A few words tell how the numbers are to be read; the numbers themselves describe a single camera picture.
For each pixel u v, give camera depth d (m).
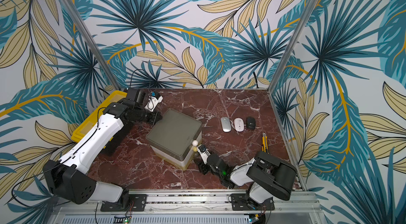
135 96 0.60
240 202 0.73
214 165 0.65
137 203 0.73
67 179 0.39
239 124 0.99
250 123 0.98
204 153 0.75
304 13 0.80
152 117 0.69
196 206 0.73
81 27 0.84
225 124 1.00
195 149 0.78
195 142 0.74
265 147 0.90
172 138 0.73
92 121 0.82
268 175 0.45
